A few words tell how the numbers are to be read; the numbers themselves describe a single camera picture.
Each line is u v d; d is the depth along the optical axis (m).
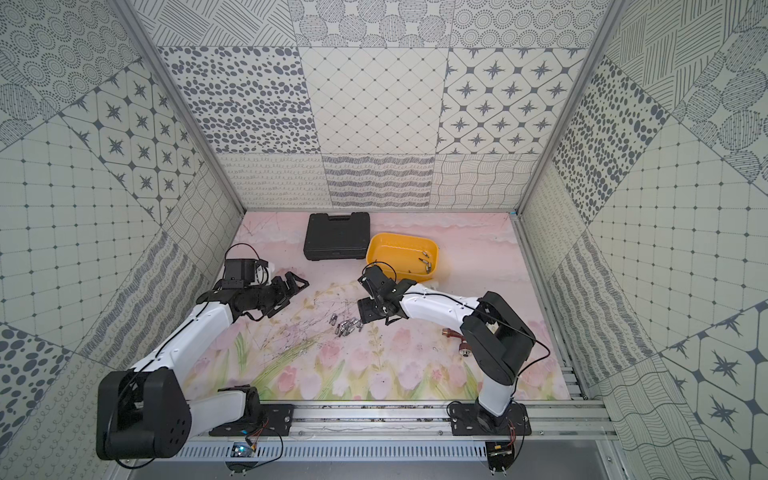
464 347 0.84
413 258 1.08
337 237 1.08
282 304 0.86
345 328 0.90
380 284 0.69
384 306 0.64
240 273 0.67
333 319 0.92
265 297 0.73
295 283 0.79
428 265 1.04
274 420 0.74
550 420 0.76
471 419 0.74
